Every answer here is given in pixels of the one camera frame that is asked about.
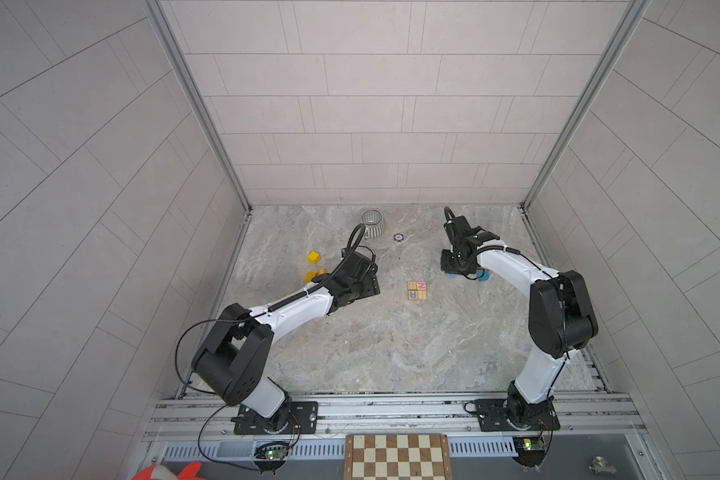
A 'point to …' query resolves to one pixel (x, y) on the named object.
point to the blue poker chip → (398, 237)
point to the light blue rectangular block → (452, 276)
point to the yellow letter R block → (413, 294)
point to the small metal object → (600, 465)
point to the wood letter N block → (421, 285)
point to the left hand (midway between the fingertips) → (376, 280)
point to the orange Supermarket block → (320, 272)
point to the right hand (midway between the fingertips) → (445, 266)
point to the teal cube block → (485, 277)
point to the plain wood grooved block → (412, 285)
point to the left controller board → (271, 456)
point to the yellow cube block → (314, 257)
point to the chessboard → (397, 457)
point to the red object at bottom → (188, 473)
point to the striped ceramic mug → (373, 222)
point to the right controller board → (531, 450)
